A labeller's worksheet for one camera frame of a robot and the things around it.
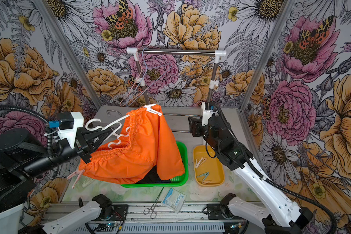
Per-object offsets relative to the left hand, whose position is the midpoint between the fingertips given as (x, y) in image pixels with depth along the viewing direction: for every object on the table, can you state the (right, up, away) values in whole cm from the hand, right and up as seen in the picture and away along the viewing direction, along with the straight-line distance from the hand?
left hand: (111, 134), depth 47 cm
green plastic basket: (+22, -30, +38) cm, 53 cm away
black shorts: (+8, -24, +28) cm, 38 cm away
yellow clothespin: (+36, -30, +36) cm, 59 cm away
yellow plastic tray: (+39, -25, +41) cm, 62 cm away
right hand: (+28, +4, +19) cm, 34 cm away
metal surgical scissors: (+5, -42, +29) cm, 51 cm away
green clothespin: (+36, -26, +38) cm, 59 cm away
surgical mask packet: (+19, -37, +31) cm, 52 cm away
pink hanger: (-12, +33, +61) cm, 71 cm away
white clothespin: (+33, -20, +42) cm, 58 cm away
